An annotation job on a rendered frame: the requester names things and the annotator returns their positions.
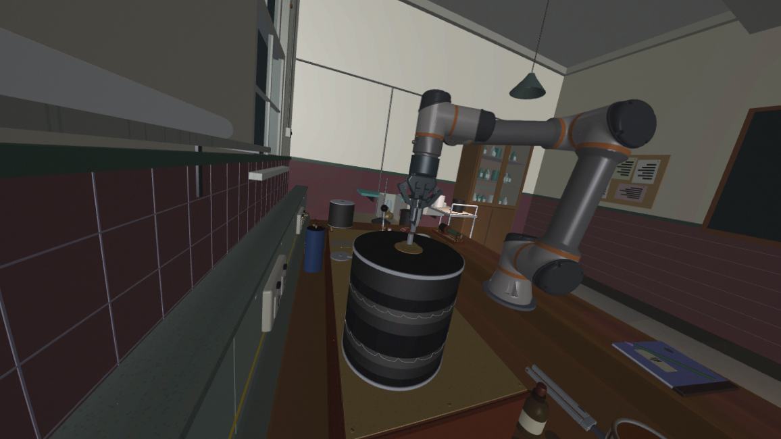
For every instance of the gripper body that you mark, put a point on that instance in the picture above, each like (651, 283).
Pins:
(424, 168)

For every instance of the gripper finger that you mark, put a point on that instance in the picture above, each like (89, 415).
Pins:
(434, 196)
(406, 194)

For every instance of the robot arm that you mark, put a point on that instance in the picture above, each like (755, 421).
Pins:
(586, 201)

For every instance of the grey rod stand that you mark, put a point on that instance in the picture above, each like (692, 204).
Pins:
(384, 207)

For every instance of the plain black drum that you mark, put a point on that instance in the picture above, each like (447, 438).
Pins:
(341, 215)

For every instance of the blue cup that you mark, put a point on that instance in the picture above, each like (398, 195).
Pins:
(314, 250)

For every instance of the black banded kymograph drum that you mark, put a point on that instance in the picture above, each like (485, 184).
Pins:
(399, 317)

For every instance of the wooden kymograph base box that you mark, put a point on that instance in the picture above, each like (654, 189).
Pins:
(476, 366)

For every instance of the small dark cylinder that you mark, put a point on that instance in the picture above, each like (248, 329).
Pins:
(404, 218)

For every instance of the teal table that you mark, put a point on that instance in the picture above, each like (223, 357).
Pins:
(367, 194)

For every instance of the dark cylinder with brown end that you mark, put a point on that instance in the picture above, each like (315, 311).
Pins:
(450, 232)

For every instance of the wooden glass cabinet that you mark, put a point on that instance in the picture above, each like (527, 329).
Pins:
(494, 183)

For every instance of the flat grey disc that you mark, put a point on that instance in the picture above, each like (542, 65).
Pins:
(340, 257)

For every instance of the green pendant lamp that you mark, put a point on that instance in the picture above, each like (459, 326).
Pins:
(528, 88)

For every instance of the dark framed window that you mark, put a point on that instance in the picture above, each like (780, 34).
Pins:
(271, 73)

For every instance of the cork notice board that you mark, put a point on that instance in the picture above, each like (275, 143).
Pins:
(637, 183)

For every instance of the long grey metal bar tool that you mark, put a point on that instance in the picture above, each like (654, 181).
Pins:
(558, 393)

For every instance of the brown glass bottle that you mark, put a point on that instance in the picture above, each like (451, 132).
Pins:
(534, 415)

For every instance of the green bench upstand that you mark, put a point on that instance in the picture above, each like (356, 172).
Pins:
(183, 366)

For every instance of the blue notebook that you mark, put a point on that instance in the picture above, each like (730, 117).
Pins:
(671, 366)

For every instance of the green pencil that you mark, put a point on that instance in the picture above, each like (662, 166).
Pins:
(677, 363)

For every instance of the blackboard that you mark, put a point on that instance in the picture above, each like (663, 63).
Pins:
(750, 177)

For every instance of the white frame trolley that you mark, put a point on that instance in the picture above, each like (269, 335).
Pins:
(454, 210)

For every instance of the white wall board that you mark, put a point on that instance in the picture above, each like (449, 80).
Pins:
(341, 122)

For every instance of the white double wall socket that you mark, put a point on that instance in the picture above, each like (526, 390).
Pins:
(274, 293)
(299, 221)

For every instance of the white wall shelf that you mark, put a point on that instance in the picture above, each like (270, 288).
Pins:
(268, 173)

